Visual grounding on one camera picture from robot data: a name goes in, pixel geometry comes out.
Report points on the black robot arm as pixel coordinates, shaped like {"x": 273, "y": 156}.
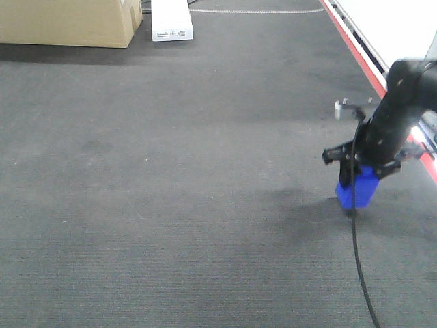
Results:
{"x": 406, "y": 89}

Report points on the white metal post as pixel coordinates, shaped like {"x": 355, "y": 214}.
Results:
{"x": 432, "y": 44}

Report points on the blue block with knob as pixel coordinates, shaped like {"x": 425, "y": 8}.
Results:
{"x": 363, "y": 191}

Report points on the white carton box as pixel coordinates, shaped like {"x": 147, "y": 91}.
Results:
{"x": 170, "y": 20}

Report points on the brown cardboard box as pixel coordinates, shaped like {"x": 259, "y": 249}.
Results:
{"x": 68, "y": 20}

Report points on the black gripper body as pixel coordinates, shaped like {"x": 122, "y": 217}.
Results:
{"x": 382, "y": 147}

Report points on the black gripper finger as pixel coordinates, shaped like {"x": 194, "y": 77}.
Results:
{"x": 387, "y": 171}
{"x": 348, "y": 172}

